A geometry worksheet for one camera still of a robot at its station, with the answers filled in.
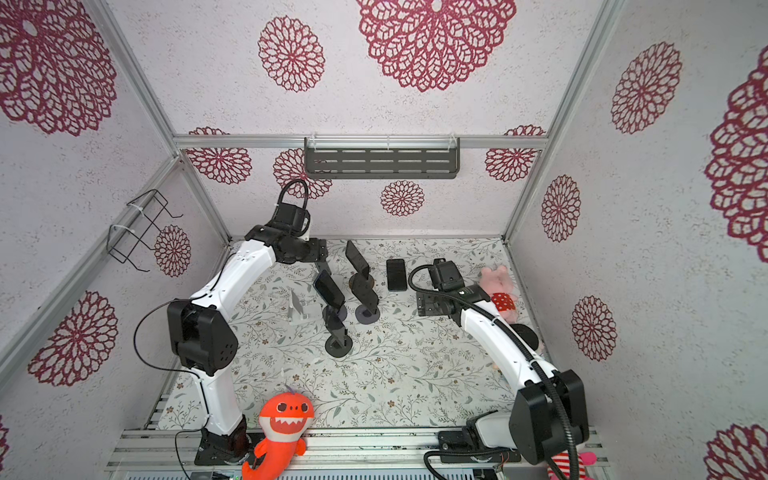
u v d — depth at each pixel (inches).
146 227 31.3
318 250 32.1
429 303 29.9
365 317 38.3
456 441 30.1
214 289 20.9
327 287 40.6
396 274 43.9
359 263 39.5
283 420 27.6
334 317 37.3
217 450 26.5
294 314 38.3
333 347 35.7
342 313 37.2
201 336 19.7
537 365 17.0
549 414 15.7
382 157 37.0
